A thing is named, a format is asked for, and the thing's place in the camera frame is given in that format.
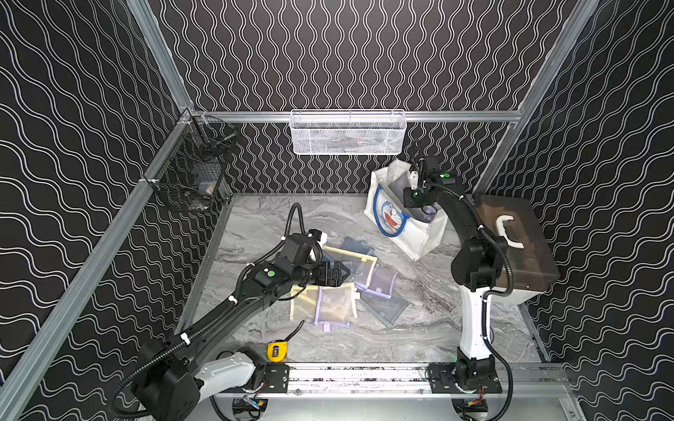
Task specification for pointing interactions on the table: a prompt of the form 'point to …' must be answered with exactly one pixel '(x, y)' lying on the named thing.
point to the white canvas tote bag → (388, 213)
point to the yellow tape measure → (276, 350)
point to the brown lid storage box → (516, 225)
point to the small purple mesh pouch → (382, 281)
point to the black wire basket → (190, 174)
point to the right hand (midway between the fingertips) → (409, 199)
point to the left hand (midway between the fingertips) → (339, 267)
